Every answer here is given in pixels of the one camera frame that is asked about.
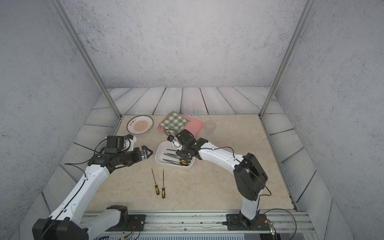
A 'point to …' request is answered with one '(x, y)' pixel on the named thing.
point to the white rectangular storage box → (165, 156)
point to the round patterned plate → (140, 124)
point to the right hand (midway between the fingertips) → (183, 147)
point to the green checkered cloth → (173, 123)
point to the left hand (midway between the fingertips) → (148, 154)
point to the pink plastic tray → (193, 125)
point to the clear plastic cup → (209, 127)
